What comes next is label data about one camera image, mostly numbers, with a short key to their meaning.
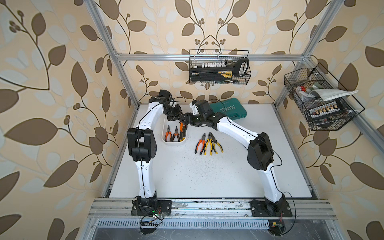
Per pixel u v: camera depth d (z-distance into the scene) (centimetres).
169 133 102
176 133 102
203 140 99
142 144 56
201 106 71
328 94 63
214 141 99
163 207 74
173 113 84
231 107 112
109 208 76
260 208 73
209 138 100
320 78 77
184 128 95
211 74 84
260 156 54
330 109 66
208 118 70
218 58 91
